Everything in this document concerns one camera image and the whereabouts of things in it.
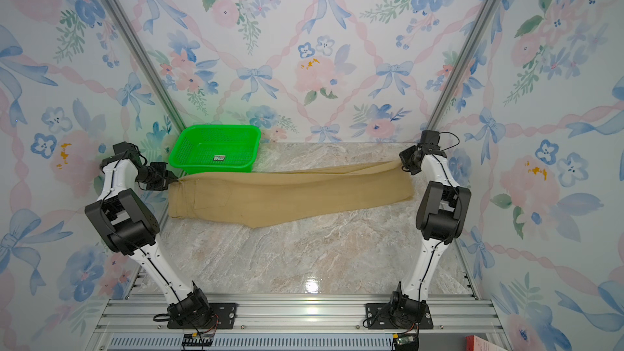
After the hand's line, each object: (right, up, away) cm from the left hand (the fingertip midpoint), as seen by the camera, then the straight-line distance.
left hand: (181, 171), depth 94 cm
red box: (+96, -47, -27) cm, 110 cm away
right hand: (+89, +6, +7) cm, 90 cm away
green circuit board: (+79, -51, -21) cm, 96 cm away
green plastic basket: (+4, +11, +23) cm, 26 cm away
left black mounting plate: (+24, -44, -21) cm, 54 cm away
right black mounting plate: (+70, -41, -25) cm, 85 cm away
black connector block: (+18, -50, -21) cm, 58 cm away
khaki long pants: (+23, -12, +9) cm, 28 cm away
